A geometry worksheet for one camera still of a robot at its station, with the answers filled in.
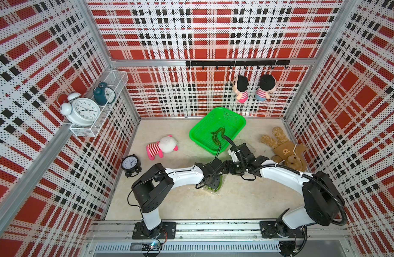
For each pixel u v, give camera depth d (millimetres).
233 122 1142
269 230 733
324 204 431
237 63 891
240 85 938
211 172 701
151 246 693
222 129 1112
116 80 905
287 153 930
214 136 1080
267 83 994
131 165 934
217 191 845
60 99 599
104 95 718
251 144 1039
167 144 987
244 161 681
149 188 477
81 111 621
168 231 735
